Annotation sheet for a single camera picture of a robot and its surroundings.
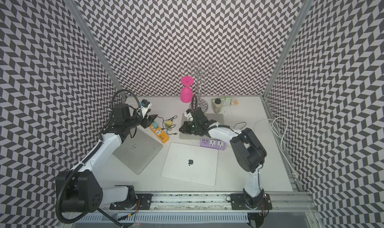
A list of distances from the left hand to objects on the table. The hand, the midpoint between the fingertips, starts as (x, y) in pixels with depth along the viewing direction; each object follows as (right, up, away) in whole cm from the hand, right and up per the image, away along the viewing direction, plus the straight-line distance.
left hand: (153, 113), depth 83 cm
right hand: (+14, -11, +5) cm, 19 cm away
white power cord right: (+82, -7, +18) cm, 85 cm away
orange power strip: (+2, -15, +11) cm, 18 cm away
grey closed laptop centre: (+40, -3, +23) cm, 47 cm away
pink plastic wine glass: (+18, +12, +6) cm, 23 cm away
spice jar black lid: (+39, +4, +21) cm, 45 cm away
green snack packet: (+45, +8, +25) cm, 52 cm away
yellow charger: (+5, -8, +18) cm, 20 cm away
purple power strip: (+37, -19, +8) cm, 42 cm away
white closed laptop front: (+22, -29, +1) cm, 36 cm away
